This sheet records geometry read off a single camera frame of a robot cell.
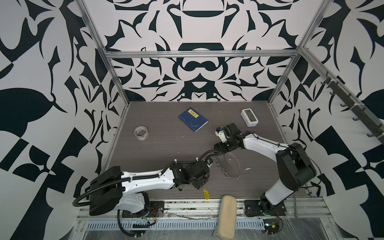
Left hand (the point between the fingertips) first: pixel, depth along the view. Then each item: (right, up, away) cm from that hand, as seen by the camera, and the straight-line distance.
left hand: (202, 170), depth 79 cm
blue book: (-5, +26, +30) cm, 40 cm away
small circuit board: (+31, -24, -7) cm, 40 cm away
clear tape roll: (-40, +17, +23) cm, 49 cm away
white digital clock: (+34, +27, +26) cm, 51 cm away
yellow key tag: (+2, -13, 0) cm, 13 cm away
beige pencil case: (+10, -23, -11) cm, 27 cm away
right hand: (+12, +9, +13) cm, 20 cm away
